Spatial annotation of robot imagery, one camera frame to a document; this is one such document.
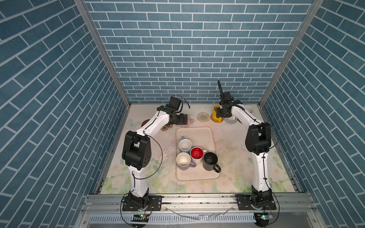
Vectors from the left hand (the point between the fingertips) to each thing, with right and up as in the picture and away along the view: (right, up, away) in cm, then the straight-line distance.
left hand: (181, 121), depth 93 cm
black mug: (+18, -24, -8) cm, 31 cm away
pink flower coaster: (+6, -1, +16) cm, 17 cm away
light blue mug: (+3, -15, -4) cm, 16 cm away
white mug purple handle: (+2, -25, -5) cm, 25 cm away
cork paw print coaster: (-12, -5, +12) cm, 18 cm away
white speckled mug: (+51, +9, +12) cm, 53 cm away
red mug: (+10, -21, -4) cm, 24 cm away
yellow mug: (+23, +5, +5) cm, 24 cm away
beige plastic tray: (+15, -12, +7) cm, 20 cm away
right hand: (+28, +6, +10) cm, 30 cm away
